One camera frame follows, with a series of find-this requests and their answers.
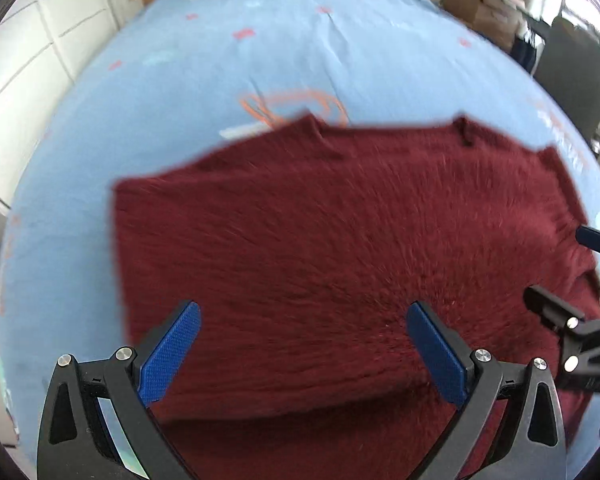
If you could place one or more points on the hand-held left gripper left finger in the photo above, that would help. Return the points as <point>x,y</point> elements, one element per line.
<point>172,350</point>

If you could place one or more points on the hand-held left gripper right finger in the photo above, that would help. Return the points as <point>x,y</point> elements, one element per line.
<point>437,355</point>

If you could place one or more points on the dark red knit sweater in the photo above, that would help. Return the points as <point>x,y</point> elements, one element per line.
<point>305,235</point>

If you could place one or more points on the black chair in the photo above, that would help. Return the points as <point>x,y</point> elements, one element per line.
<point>575,75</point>

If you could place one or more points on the dark backpack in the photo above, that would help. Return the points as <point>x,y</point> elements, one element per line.
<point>525,52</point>

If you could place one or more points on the cardboard boxes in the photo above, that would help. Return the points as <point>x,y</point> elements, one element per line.
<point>480,5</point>

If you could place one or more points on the blue printed bed sheet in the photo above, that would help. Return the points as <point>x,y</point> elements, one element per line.
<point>280,50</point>

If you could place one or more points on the white wardrobe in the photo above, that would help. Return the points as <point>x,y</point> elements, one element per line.
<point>25,60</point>

